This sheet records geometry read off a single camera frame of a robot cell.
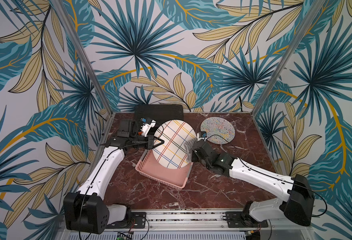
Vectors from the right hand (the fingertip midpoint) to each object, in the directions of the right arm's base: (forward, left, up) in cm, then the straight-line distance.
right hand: (192, 149), depth 79 cm
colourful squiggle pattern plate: (+26, -24, -17) cm, 39 cm away
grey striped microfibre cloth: (0, +2, +3) cm, 4 cm away
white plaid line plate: (-4, +11, +2) cm, 12 cm away
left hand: (-1, +15, +7) cm, 17 cm away
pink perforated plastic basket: (-1, +25, -17) cm, 31 cm away
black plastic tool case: (+37, +20, -10) cm, 43 cm away
